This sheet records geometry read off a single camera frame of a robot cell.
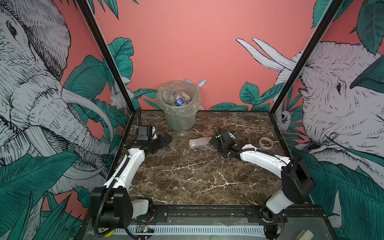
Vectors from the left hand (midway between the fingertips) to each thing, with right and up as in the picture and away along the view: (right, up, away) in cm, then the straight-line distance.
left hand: (166, 138), depth 84 cm
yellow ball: (-22, -42, -17) cm, 51 cm away
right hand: (+26, -3, +4) cm, 26 cm away
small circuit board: (-7, -42, -14) cm, 45 cm away
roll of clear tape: (+63, -7, +16) cm, 66 cm away
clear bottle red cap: (+19, -3, +12) cm, 23 cm away
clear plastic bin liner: (-2, +29, +13) cm, 31 cm away
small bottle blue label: (+6, +23, +12) cm, 27 cm away
